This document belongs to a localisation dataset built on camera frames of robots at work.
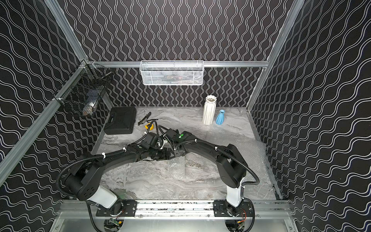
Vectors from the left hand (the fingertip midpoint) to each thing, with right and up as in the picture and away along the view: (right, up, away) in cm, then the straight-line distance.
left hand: (172, 154), depth 85 cm
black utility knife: (-25, +21, +27) cm, 43 cm away
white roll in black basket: (-48, +27, -2) cm, 55 cm away
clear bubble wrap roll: (+3, -6, -5) cm, 9 cm away
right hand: (+6, +3, +3) cm, 7 cm away
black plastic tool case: (-39, +21, +19) cm, 48 cm away
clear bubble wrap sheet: (+34, +9, +17) cm, 39 cm away
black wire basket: (-59, +37, +7) cm, 70 cm away
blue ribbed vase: (+32, +22, +19) cm, 43 cm away
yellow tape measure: (-17, +15, +21) cm, 31 cm away
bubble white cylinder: (+24, +28, +12) cm, 38 cm away
